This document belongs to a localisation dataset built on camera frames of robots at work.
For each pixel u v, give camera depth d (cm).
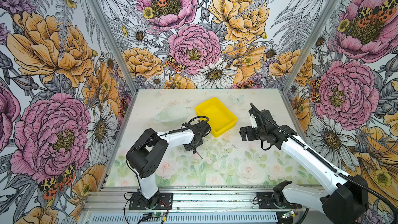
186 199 76
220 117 105
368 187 40
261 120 63
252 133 73
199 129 69
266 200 73
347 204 38
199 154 89
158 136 52
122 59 103
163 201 74
